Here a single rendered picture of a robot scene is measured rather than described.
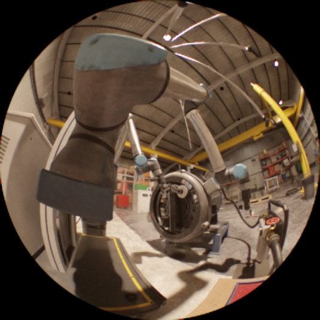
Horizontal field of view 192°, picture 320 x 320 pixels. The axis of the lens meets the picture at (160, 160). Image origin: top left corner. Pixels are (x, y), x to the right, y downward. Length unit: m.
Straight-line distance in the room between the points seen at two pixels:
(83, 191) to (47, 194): 0.07
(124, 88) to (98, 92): 0.04
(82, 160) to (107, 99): 0.11
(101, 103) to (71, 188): 0.14
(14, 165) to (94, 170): 0.32
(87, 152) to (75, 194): 0.08
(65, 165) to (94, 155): 0.06
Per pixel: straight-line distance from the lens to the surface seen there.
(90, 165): 0.18
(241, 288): 0.27
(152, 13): 8.38
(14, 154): 0.41
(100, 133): 0.23
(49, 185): 0.20
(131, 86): 0.16
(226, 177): 0.65
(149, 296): 0.43
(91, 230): 1.12
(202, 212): 0.77
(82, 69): 0.16
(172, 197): 0.90
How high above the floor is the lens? 0.68
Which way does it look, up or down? 24 degrees up
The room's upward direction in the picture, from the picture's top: straight up
